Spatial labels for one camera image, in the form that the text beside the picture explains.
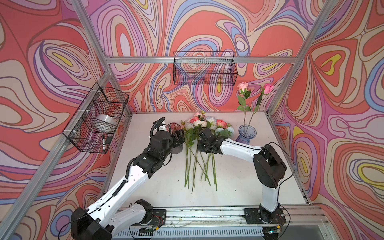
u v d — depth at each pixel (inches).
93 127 28.3
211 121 43.2
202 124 40.3
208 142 28.2
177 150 36.7
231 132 39.8
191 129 38.8
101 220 15.1
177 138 26.1
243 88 30.2
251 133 33.1
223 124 42.4
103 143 28.3
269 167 19.4
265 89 28.9
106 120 28.9
